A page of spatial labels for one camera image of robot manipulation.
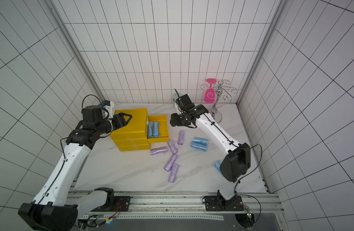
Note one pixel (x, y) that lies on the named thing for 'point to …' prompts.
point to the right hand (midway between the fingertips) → (175, 118)
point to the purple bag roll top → (181, 137)
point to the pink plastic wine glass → (209, 93)
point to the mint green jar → (175, 97)
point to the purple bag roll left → (162, 149)
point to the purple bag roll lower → (169, 165)
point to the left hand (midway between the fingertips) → (128, 120)
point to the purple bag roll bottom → (172, 175)
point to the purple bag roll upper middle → (172, 147)
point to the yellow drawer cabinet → (134, 136)
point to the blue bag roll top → (201, 140)
